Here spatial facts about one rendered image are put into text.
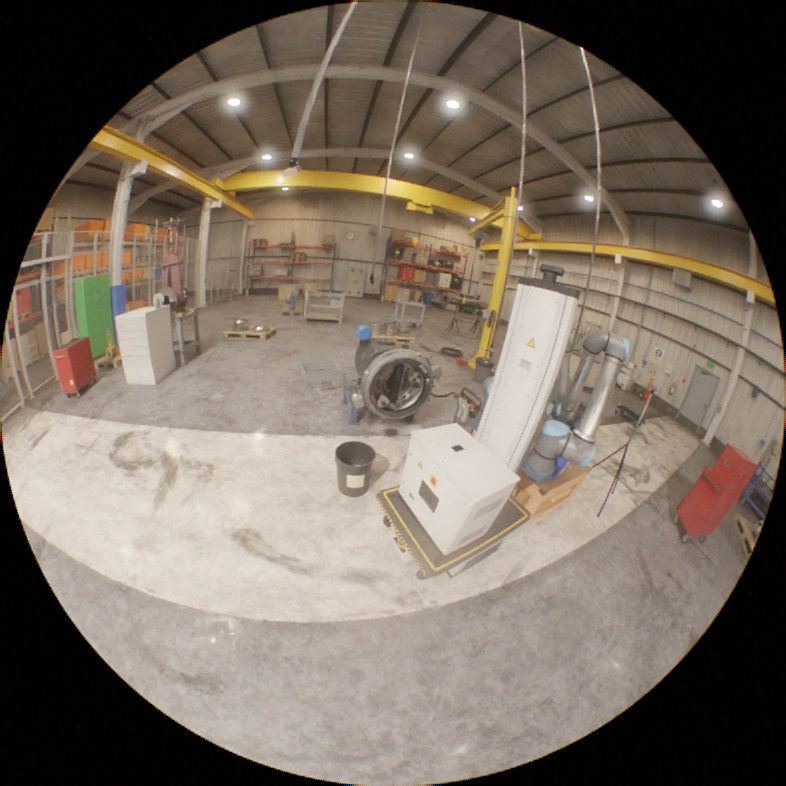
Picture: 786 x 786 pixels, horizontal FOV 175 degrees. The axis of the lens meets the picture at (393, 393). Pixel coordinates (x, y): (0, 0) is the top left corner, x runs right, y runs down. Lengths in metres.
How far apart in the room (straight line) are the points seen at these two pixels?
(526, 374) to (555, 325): 0.30
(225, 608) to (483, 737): 1.60
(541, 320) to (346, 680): 2.08
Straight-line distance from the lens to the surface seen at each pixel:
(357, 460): 2.20
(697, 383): 11.44
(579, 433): 1.50
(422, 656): 1.68
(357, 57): 8.99
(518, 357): 1.41
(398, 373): 2.41
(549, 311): 1.33
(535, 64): 8.70
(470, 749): 1.81
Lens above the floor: 1.62
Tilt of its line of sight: 25 degrees down
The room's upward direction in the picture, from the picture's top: 9 degrees clockwise
